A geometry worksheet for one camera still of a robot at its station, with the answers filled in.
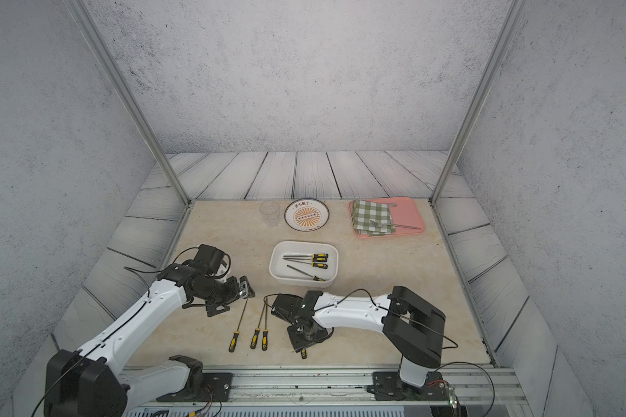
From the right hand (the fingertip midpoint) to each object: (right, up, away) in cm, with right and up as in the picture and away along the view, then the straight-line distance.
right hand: (303, 346), depth 78 cm
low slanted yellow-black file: (0, -3, +1) cm, 3 cm away
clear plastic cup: (-16, +41, +33) cm, 55 cm away
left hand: (-17, +14, +1) cm, 22 cm away
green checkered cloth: (+27, +38, +35) cm, 59 cm away
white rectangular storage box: (-1, +21, +21) cm, 30 cm away
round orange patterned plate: (-1, +40, +37) cm, 54 cm away
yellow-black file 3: (-12, +2, +5) cm, 13 cm away
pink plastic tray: (+42, +39, +38) cm, 69 cm away
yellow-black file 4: (+2, +23, +21) cm, 31 cm away
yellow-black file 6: (+3, +17, +17) cm, 24 cm away
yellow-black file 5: (+3, +21, +21) cm, 29 cm away
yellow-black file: (-22, +1, +5) cm, 22 cm away
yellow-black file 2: (-15, +2, +5) cm, 16 cm away
